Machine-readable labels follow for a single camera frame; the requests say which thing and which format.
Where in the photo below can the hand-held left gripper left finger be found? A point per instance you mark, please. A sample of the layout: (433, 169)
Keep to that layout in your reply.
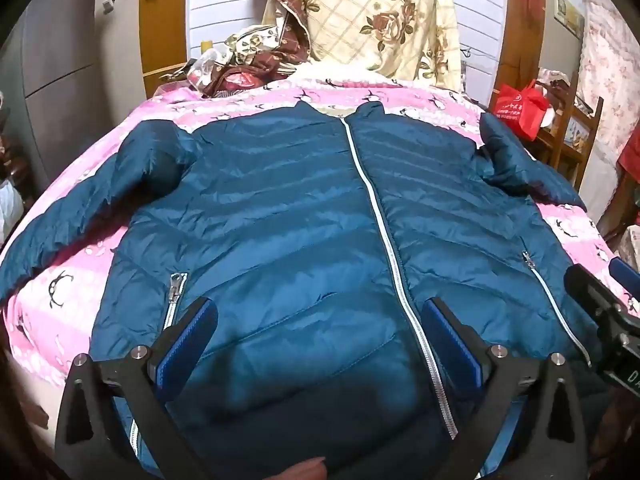
(187, 340)

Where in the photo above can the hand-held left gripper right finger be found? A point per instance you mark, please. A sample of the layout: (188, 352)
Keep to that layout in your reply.
(450, 340)

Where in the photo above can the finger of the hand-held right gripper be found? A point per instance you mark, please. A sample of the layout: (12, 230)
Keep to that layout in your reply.
(587, 285)
(620, 272)

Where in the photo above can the blue puffer jacket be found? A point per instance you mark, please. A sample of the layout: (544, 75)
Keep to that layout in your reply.
(280, 220)

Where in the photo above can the person's left hand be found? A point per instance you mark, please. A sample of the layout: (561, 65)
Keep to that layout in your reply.
(306, 469)

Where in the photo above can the floral covered furniture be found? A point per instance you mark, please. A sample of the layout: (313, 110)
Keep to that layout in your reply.
(630, 242)

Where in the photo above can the red cloth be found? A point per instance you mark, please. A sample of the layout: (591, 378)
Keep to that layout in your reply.
(631, 147)

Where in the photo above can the pink penguin print bedsheet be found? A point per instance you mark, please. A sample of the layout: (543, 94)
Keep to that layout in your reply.
(90, 255)

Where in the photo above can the wooden rack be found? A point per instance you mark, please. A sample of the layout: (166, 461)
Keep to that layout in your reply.
(575, 130)

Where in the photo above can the pink floral curtain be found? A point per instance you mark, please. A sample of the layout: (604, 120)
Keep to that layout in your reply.
(610, 85)

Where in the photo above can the red shopping bag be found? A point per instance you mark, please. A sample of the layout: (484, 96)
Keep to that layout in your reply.
(517, 107)

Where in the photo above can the white plastic bag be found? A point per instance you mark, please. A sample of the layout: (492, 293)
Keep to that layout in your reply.
(10, 207)

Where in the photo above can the clear plastic bag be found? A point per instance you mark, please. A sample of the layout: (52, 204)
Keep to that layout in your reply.
(210, 62)

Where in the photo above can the white pillow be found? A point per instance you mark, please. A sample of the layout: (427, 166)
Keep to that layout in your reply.
(345, 76)

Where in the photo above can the brown floral bedding pile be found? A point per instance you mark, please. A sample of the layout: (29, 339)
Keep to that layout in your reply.
(255, 55)

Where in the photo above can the grey refrigerator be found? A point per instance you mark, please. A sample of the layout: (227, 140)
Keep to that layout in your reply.
(60, 35)

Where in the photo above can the cream floral quilt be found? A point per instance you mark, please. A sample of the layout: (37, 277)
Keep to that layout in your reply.
(360, 10)

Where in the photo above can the wall picture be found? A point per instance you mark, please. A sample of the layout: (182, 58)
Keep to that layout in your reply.
(569, 12)

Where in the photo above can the wall switch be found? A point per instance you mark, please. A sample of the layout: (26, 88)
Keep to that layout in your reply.
(109, 5)

